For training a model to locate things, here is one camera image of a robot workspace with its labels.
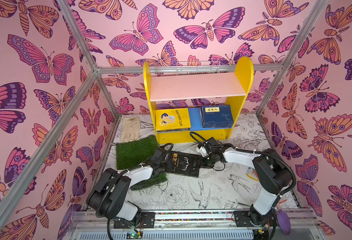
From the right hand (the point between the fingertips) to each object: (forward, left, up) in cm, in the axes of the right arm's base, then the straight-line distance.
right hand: (195, 165), depth 90 cm
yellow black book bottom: (+21, +15, +18) cm, 31 cm away
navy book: (+25, -14, +16) cm, 33 cm away
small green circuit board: (-35, +32, -5) cm, 47 cm away
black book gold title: (+2, +7, -1) cm, 7 cm away
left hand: (+1, +14, 0) cm, 14 cm away
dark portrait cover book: (+16, +12, +14) cm, 24 cm away
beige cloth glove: (+31, +47, -3) cm, 56 cm away
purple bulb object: (-29, -41, -2) cm, 50 cm away
